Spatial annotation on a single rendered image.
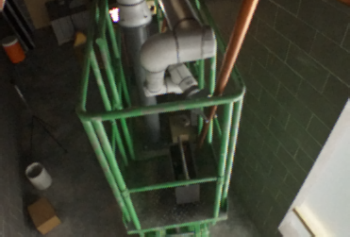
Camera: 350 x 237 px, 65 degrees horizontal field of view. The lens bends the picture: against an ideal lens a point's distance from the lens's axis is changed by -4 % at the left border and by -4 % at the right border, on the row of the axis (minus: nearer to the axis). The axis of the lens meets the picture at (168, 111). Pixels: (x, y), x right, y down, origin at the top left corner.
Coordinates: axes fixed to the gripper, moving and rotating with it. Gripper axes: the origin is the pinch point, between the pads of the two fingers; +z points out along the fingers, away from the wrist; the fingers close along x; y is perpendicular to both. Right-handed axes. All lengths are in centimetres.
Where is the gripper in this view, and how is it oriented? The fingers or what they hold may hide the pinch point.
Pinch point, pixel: (208, 115)
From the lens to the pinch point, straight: 142.9
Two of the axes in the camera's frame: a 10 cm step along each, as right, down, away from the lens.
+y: -0.2, -3.4, -9.4
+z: 5.1, 8.1, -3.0
